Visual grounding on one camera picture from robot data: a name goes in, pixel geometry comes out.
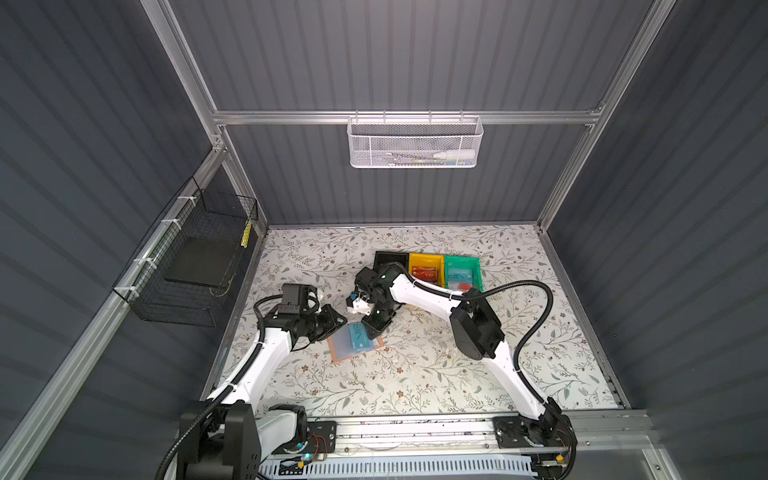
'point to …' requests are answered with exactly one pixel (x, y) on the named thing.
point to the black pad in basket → (204, 259)
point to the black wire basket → (196, 212)
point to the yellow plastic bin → (427, 267)
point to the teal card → (359, 336)
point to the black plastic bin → (383, 258)
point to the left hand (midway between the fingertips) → (348, 324)
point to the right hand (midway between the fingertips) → (373, 334)
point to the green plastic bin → (462, 273)
